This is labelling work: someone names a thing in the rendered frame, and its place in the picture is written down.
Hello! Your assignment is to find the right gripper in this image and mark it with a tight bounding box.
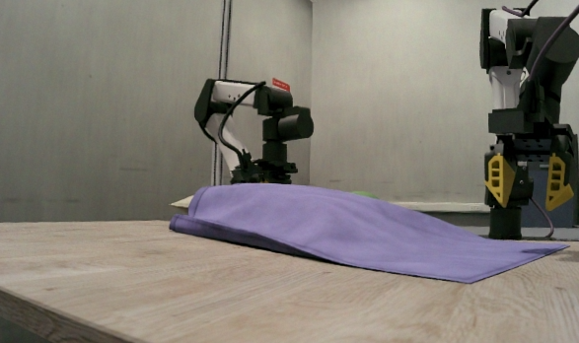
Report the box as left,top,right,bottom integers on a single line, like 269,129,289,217
255,143,298,184

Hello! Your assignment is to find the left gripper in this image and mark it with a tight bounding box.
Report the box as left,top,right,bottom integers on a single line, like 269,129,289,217
484,96,579,211

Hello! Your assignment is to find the grey vertical metal post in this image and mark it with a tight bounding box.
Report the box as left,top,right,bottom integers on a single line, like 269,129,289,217
211,0,233,186

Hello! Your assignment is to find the beige pillow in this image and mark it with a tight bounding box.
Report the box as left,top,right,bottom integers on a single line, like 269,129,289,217
170,196,193,214

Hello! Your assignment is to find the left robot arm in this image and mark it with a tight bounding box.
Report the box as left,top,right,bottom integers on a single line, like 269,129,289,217
478,8,579,241

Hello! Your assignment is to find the purple cloth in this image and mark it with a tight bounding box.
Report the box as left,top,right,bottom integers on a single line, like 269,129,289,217
169,183,570,283

